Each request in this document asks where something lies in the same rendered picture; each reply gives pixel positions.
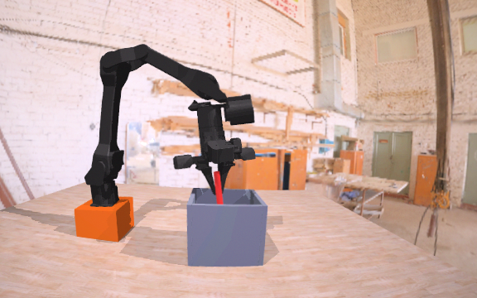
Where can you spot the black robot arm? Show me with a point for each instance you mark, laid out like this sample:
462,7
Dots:
115,67

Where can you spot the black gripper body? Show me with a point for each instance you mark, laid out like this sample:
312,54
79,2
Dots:
186,161

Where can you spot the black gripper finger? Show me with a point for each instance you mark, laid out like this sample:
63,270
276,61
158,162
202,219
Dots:
207,172
223,172

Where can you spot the red peg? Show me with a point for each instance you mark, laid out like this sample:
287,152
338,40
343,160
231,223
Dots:
217,186

